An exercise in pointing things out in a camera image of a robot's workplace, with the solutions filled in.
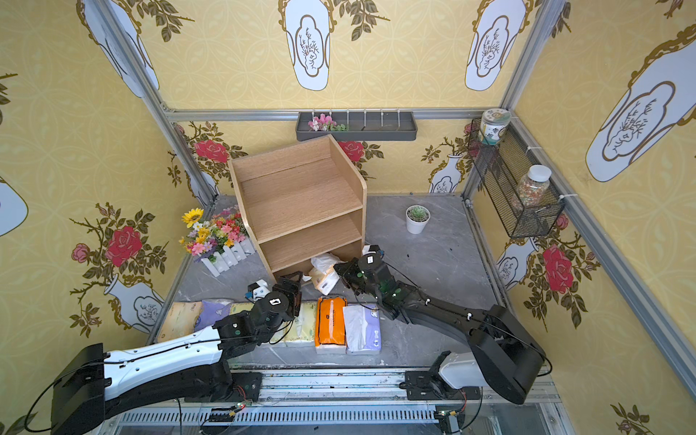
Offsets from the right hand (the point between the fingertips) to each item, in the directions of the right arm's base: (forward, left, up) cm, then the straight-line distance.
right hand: (337, 259), depth 82 cm
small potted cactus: (+25, -28, -9) cm, 38 cm away
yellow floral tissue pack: (-17, +9, -11) cm, 22 cm away
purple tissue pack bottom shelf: (-17, -8, -10) cm, 21 cm away
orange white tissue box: (-17, +1, -9) cm, 19 cm away
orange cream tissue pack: (-16, +47, -11) cm, 51 cm away
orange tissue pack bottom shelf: (-4, +4, -2) cm, 6 cm away
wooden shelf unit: (+9, +11, +15) cm, 20 cm away
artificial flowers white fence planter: (+7, +40, -2) cm, 40 cm away
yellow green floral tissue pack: (-12, +31, -11) cm, 35 cm away
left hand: (-6, +11, -1) cm, 12 cm away
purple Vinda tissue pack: (-13, +38, -11) cm, 42 cm away
